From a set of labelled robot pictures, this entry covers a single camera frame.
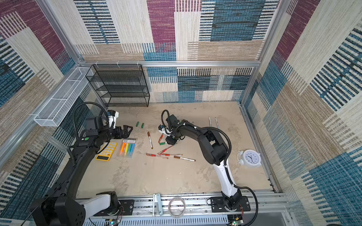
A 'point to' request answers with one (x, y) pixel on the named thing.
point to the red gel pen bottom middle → (169, 155)
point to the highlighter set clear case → (127, 147)
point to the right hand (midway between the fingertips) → (173, 140)
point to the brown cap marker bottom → (185, 158)
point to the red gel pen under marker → (165, 149)
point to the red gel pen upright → (159, 141)
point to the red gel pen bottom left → (155, 155)
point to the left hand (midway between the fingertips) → (125, 127)
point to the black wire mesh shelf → (120, 85)
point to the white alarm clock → (249, 158)
